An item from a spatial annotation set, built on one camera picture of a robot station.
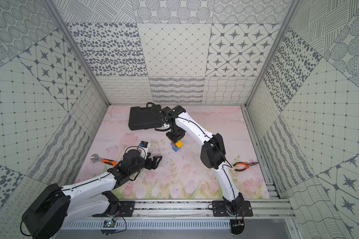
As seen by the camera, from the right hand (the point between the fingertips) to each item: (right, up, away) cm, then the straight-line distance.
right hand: (178, 141), depth 86 cm
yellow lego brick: (+1, -2, -1) cm, 2 cm away
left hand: (-11, -9, -4) cm, 14 cm away
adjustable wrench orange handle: (-52, -11, +4) cm, 53 cm away
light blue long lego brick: (-2, -5, +4) cm, 6 cm away
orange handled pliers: (+41, -14, +2) cm, 44 cm away
